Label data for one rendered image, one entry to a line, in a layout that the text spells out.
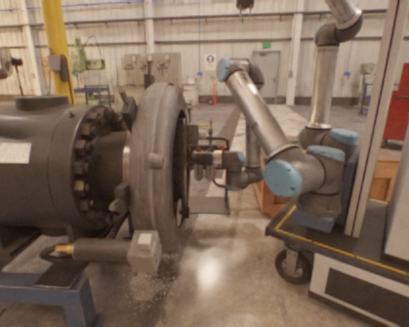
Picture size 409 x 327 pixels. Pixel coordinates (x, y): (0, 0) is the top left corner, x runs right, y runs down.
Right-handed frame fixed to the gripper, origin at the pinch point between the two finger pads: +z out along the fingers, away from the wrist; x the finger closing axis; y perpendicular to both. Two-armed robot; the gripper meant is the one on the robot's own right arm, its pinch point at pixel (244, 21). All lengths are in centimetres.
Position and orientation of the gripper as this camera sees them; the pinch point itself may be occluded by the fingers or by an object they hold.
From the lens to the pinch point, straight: 125.8
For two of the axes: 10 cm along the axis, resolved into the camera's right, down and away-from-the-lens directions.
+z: 0.0, 9.5, 3.1
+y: 0.6, -3.1, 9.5
